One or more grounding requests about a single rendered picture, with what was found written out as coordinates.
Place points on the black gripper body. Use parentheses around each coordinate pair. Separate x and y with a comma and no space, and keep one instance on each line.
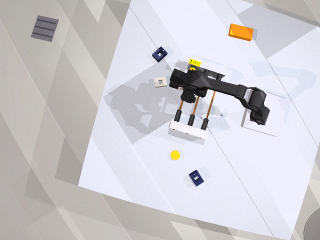
(200,93)

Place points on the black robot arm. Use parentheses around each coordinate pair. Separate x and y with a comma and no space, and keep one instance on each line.
(197,80)

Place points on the orange rectangular block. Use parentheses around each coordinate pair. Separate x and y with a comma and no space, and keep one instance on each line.
(240,32)

